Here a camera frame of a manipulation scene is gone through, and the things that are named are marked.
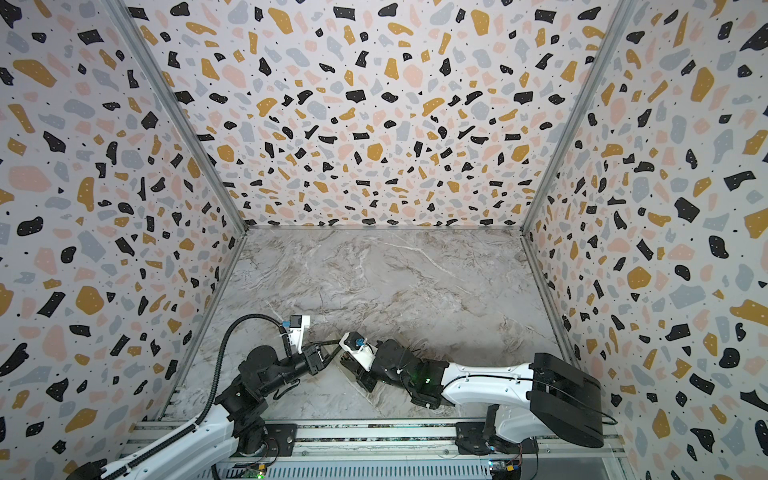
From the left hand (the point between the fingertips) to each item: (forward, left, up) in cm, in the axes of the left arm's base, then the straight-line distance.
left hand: (342, 343), depth 73 cm
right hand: (-2, 0, -1) cm, 2 cm away
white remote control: (-4, -4, +10) cm, 12 cm away
